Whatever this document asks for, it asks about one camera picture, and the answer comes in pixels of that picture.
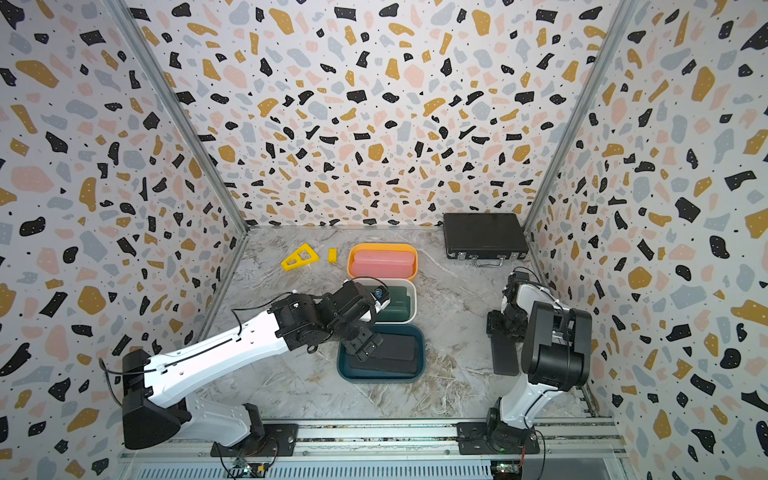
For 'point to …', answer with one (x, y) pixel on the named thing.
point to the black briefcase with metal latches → (487, 238)
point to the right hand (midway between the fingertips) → (504, 334)
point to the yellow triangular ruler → (295, 256)
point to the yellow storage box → (381, 247)
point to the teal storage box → (345, 374)
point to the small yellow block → (332, 255)
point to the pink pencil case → (383, 264)
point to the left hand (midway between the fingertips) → (371, 327)
